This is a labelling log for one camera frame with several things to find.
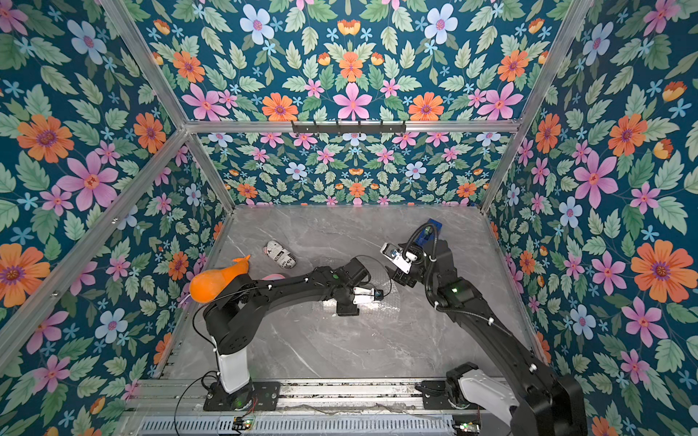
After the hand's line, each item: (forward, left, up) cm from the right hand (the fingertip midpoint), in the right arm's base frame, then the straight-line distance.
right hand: (403, 247), depth 78 cm
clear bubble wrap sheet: (-12, +9, -20) cm, 24 cm away
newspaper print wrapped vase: (+8, +42, -18) cm, 47 cm away
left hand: (-8, +14, -23) cm, 28 cm away
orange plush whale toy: (-6, +64, -14) cm, 66 cm away
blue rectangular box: (+20, -11, -18) cm, 29 cm away
